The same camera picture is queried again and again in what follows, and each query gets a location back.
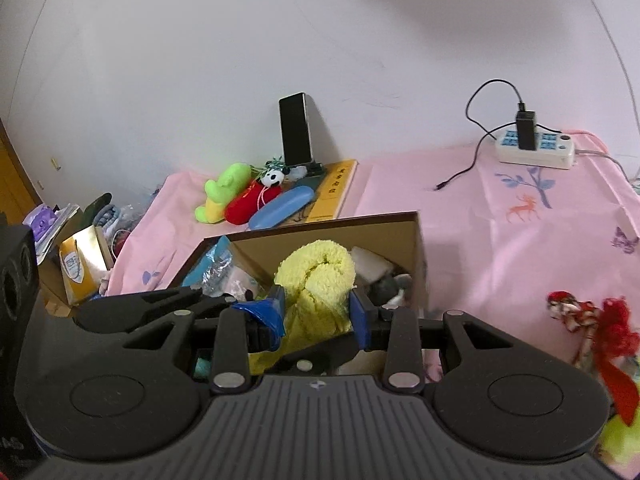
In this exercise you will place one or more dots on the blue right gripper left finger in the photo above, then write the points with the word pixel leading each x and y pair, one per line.
pixel 264 320

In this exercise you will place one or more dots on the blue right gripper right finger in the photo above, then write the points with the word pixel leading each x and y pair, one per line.
pixel 367 320

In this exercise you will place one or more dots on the yellow towel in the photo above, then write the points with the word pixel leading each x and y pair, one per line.
pixel 317 279

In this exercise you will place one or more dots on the blue plastic package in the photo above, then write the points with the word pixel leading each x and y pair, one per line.
pixel 211 272

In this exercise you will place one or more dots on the brown cardboard box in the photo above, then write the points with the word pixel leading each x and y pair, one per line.
pixel 396 237

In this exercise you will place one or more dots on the red plush toy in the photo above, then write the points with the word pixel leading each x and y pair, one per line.
pixel 243 207

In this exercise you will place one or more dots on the blue glasses case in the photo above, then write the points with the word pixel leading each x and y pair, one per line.
pixel 282 207

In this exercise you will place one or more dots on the yellow book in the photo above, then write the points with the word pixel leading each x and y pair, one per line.
pixel 332 191

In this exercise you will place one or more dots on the pink printed bedsheet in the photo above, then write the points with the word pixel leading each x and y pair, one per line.
pixel 497 242

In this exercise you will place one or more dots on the black smartphone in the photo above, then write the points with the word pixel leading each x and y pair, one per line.
pixel 295 130

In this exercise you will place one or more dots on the yellow tissue pack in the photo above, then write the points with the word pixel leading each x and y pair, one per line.
pixel 85 259

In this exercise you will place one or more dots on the red haired doll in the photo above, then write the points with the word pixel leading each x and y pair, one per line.
pixel 607 339

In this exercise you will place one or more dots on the black charger plug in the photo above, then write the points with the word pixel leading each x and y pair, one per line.
pixel 526 128

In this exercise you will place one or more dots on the white power strip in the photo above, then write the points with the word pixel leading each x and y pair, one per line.
pixel 553 150

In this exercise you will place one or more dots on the lime green plush toy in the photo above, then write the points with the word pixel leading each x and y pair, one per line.
pixel 619 443

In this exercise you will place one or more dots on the small panda keychain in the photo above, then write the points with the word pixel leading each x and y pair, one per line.
pixel 274 173

